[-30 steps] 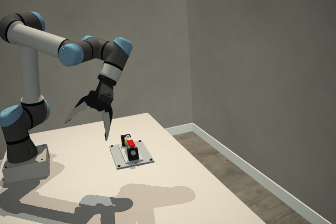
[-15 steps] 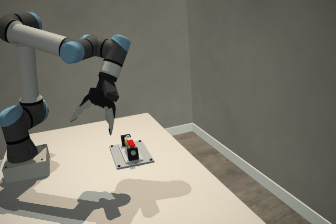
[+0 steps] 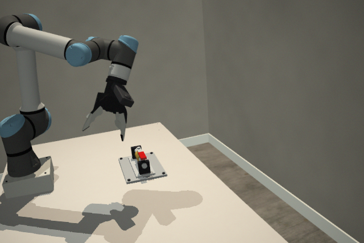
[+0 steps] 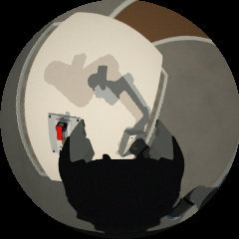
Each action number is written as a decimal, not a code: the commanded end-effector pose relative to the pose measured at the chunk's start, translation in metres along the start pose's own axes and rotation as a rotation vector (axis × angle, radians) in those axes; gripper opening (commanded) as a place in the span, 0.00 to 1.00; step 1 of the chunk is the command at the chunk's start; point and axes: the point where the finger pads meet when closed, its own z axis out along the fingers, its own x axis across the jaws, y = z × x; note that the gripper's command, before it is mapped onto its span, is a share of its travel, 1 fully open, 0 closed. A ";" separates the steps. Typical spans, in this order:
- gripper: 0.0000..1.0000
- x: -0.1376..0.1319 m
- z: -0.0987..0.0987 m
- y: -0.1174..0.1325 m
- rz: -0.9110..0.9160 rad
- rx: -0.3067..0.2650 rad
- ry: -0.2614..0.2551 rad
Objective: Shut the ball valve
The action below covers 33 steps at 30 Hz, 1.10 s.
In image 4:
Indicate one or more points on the ball valve with red lever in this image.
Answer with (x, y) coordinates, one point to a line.
(61, 136)

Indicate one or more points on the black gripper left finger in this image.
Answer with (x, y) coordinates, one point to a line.
(77, 150)

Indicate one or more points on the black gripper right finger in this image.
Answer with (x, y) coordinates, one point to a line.
(166, 149)

